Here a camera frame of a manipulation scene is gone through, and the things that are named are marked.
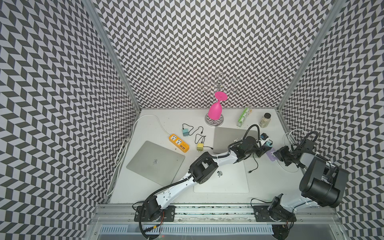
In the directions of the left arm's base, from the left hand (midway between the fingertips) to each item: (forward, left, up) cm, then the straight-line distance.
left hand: (269, 146), depth 91 cm
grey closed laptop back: (+11, +27, -7) cm, 30 cm away
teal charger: (0, +1, +3) cm, 4 cm away
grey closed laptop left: (-11, +67, -3) cm, 68 cm away
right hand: (-4, -2, -3) cm, 5 cm away
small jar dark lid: (+19, -2, +2) cm, 19 cm away
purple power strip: (-5, -1, -3) cm, 6 cm away
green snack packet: (+23, +12, +2) cm, 26 cm away
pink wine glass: (+14, +34, +18) cm, 41 cm away
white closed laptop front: (-18, +26, -6) cm, 32 cm away
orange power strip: (+4, +57, -3) cm, 57 cm away
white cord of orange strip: (+9, +93, -5) cm, 93 cm away
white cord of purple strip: (-13, -11, -8) cm, 19 cm away
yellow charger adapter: (+2, +43, -4) cm, 43 cm away
